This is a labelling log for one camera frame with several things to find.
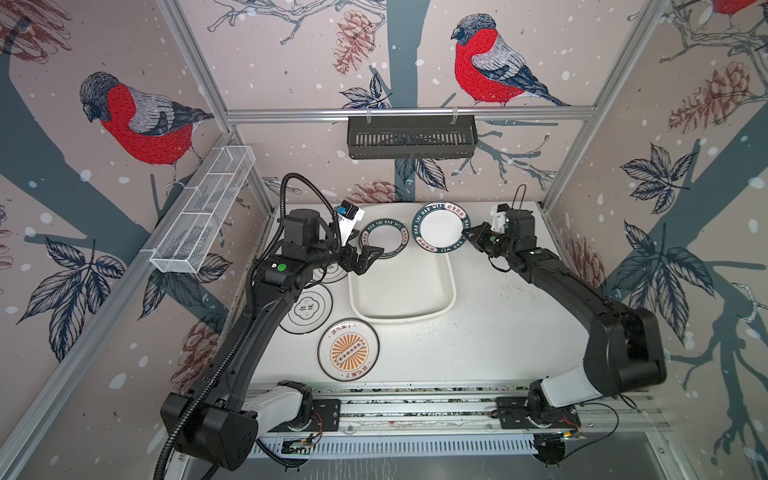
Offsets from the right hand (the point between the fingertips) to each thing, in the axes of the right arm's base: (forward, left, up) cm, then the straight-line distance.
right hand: (459, 232), depth 86 cm
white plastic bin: (-8, +12, -18) cm, 23 cm away
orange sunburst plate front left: (-28, +32, -19) cm, 47 cm away
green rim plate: (+4, +6, -2) cm, 7 cm away
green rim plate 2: (+14, +23, -18) cm, 32 cm away
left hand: (-13, +25, +12) cm, 30 cm away
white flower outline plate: (-17, +46, -19) cm, 53 cm away
